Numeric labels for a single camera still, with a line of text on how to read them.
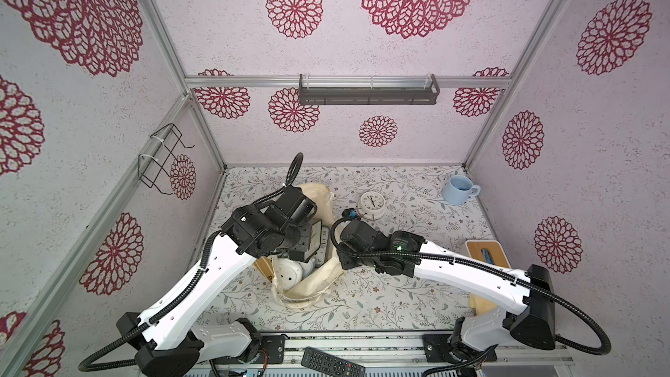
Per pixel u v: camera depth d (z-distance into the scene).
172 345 0.38
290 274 0.80
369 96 0.87
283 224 0.47
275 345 0.75
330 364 0.70
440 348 0.73
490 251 0.89
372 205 1.03
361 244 0.54
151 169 0.75
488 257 0.88
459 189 1.04
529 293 0.41
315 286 0.70
